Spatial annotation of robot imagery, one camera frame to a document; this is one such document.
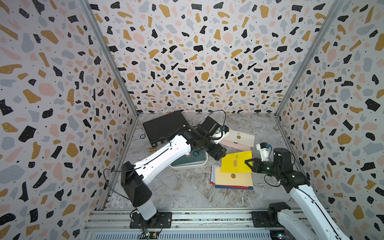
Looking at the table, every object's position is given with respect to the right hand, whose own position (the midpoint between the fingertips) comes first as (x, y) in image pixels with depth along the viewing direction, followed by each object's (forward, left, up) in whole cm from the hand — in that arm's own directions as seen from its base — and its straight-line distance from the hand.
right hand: (246, 162), depth 77 cm
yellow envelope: (+2, +4, -5) cm, 7 cm away
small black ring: (+28, +67, -14) cm, 74 cm away
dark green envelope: (-7, +25, +17) cm, 31 cm away
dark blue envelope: (-7, +11, -17) cm, 21 cm away
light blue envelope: (+5, +17, -16) cm, 23 cm away
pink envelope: (+22, +1, -17) cm, 28 cm away
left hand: (+2, +13, +8) cm, 15 cm away
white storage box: (+2, +35, -11) cm, 37 cm away
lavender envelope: (+5, +16, -16) cm, 23 cm away
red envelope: (-7, +3, -17) cm, 18 cm away
